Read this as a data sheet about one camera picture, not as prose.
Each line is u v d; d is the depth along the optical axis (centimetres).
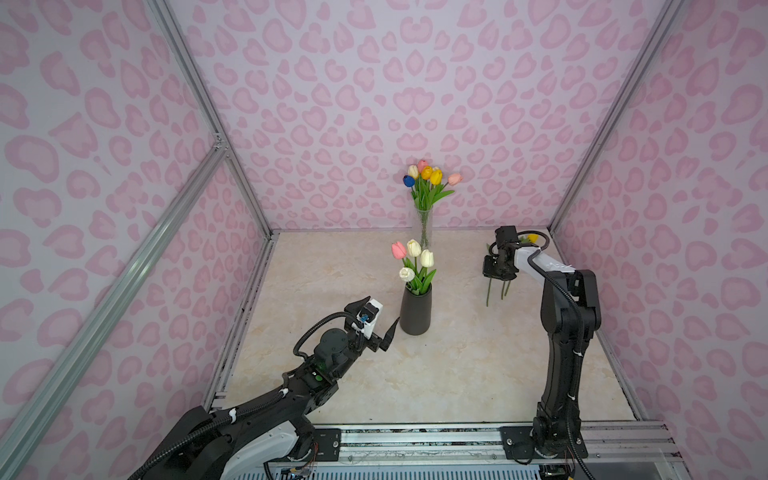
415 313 87
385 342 71
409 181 95
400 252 75
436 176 90
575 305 54
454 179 92
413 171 95
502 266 86
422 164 93
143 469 37
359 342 68
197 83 79
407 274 68
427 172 90
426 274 77
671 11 68
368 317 64
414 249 75
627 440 75
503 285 104
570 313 56
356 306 73
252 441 49
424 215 101
